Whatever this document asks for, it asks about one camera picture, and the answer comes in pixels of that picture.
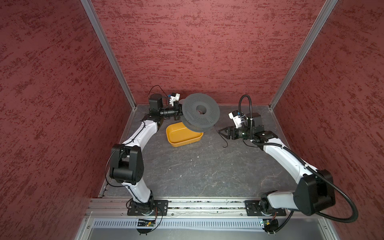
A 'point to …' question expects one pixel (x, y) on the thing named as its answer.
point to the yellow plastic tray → (178, 134)
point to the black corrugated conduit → (293, 152)
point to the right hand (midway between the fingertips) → (221, 133)
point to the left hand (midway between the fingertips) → (192, 111)
